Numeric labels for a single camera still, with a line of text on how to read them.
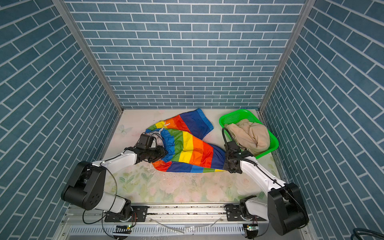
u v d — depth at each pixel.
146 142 0.73
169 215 0.74
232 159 0.61
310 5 0.71
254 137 0.94
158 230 0.70
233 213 0.73
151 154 0.77
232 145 0.69
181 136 0.99
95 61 0.92
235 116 1.13
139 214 0.74
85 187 0.43
